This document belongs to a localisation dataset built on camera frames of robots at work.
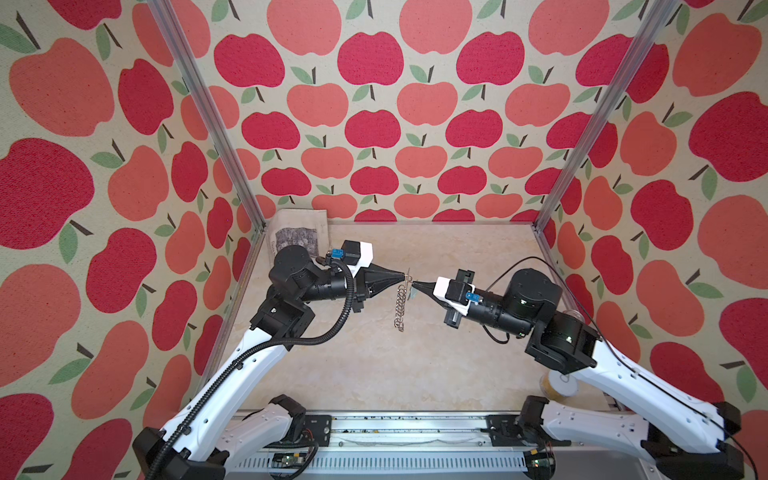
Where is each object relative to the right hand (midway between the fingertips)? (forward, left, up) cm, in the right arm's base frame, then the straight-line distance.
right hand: (421, 286), depth 55 cm
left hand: (-1, +4, +1) cm, 4 cm away
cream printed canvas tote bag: (+44, +42, -32) cm, 69 cm away
